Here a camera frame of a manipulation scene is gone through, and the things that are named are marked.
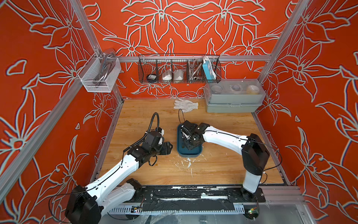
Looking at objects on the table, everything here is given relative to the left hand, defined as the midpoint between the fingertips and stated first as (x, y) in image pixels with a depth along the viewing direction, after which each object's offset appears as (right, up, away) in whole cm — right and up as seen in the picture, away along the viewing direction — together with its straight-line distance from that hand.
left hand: (169, 145), depth 80 cm
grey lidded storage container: (+44, +32, +19) cm, 57 cm away
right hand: (+11, -1, +5) cm, 12 cm away
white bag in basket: (-2, +44, +10) cm, 45 cm away
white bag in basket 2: (+5, +45, +14) cm, 48 cm away
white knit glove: (+13, +24, +34) cm, 43 cm away
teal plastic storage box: (+8, -5, +10) cm, 14 cm away
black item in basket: (-13, +44, +16) cm, 49 cm away
